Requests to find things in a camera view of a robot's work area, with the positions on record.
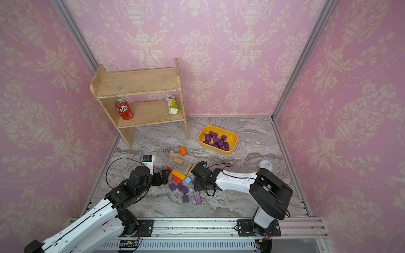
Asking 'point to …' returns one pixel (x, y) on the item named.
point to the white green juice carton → (172, 104)
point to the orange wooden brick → (183, 151)
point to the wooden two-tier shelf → (134, 98)
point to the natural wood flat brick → (178, 161)
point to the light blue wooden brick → (187, 181)
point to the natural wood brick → (173, 155)
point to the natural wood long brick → (187, 168)
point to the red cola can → (124, 109)
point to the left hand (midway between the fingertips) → (164, 171)
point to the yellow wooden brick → (179, 174)
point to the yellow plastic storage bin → (218, 139)
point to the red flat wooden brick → (176, 179)
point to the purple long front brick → (198, 197)
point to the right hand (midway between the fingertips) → (198, 185)
